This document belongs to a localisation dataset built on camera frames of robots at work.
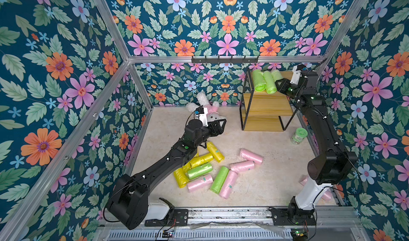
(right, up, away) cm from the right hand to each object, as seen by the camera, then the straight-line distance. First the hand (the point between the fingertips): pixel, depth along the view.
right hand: (280, 79), depth 80 cm
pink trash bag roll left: (-42, -54, +1) cm, 68 cm away
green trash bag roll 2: (-31, -52, +2) cm, 60 cm away
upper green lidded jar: (+17, -30, +14) cm, 37 cm away
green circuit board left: (-56, -73, -8) cm, 92 cm away
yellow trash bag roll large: (-51, -51, +2) cm, 72 cm away
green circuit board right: (+5, -73, -9) cm, 73 cm away
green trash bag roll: (-42, -48, +6) cm, 64 cm away
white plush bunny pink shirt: (-35, -12, +28) cm, 46 cm away
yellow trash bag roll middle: (-42, -43, +8) cm, 61 cm away
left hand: (-29, -21, -4) cm, 36 cm away
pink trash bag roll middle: (-18, -46, +6) cm, 50 cm away
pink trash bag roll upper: (-14, -41, +12) cm, 45 cm away
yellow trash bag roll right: (-33, -40, +13) cm, 53 cm away
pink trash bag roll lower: (-27, -54, 0) cm, 60 cm away
